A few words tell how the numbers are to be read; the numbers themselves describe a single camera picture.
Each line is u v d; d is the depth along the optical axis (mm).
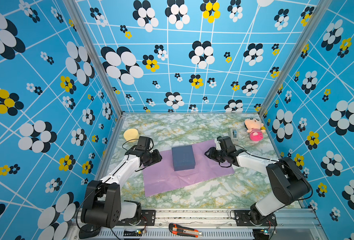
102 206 408
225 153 723
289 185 449
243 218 735
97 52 865
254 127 1023
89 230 681
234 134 1019
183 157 879
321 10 685
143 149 688
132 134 1054
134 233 708
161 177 865
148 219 731
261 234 686
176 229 702
